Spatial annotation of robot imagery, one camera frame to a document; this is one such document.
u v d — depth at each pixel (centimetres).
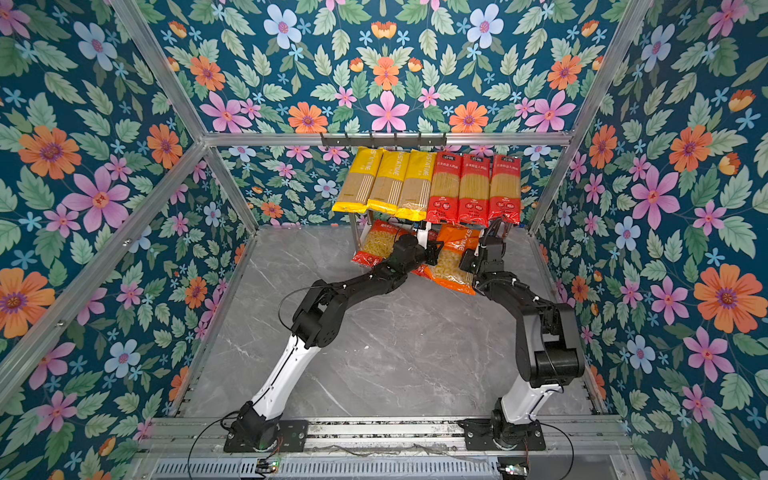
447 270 93
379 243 101
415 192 78
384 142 91
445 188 79
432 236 98
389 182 82
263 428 64
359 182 81
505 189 78
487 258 73
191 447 69
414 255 83
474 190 78
